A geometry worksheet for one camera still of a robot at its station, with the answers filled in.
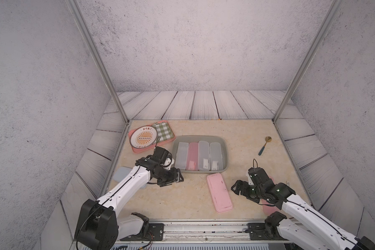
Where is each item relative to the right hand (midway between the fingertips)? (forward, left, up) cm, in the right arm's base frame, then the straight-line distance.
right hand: (237, 191), depth 79 cm
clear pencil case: (+20, +9, -5) cm, 23 cm away
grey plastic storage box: (+37, +3, -5) cm, 38 cm away
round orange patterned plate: (+40, +58, -5) cm, 71 cm away
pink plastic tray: (+29, +60, -5) cm, 66 cm away
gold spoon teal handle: (+38, -28, -6) cm, 48 cm away
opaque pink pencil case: (0, +9, -4) cm, 10 cm away
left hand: (+3, +29, +4) cm, 29 cm away
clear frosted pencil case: (+24, +30, -4) cm, 39 cm away
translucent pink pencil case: (+22, +23, -3) cm, 32 cm away
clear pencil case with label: (+24, +16, -5) cm, 29 cm away
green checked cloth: (+44, +44, -5) cm, 62 cm away
